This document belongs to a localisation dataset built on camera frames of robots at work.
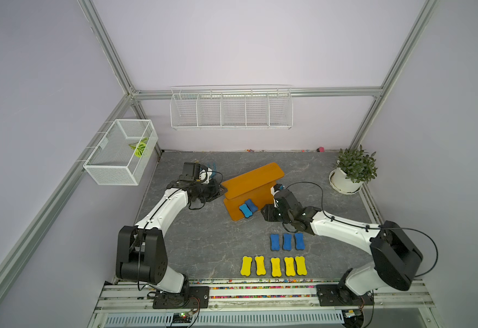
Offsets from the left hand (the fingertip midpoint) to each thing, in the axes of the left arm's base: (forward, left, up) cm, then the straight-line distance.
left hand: (226, 191), depth 85 cm
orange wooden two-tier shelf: (+3, -13, -2) cm, 13 cm away
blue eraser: (0, -11, -13) cm, 17 cm away
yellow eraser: (-26, -7, -13) cm, 30 cm away
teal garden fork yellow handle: (+26, +8, -16) cm, 31 cm away
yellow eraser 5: (-28, -28, -14) cm, 42 cm away
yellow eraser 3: (-28, -18, -14) cm, 36 cm away
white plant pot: (+7, -57, -11) cm, 59 cm away
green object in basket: (+15, +34, +14) cm, 39 cm away
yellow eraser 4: (-29, -24, -14) cm, 40 cm away
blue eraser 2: (-17, -19, -15) cm, 30 cm away
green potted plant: (+6, -58, +5) cm, 58 cm away
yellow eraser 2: (-27, -12, -14) cm, 33 cm away
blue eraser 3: (-17, -25, -14) cm, 33 cm away
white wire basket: (+9, +43, +12) cm, 46 cm away
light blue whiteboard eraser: (-3, -8, -13) cm, 16 cm away
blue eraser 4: (-18, -30, -15) cm, 38 cm away
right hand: (-6, -15, -6) cm, 18 cm away
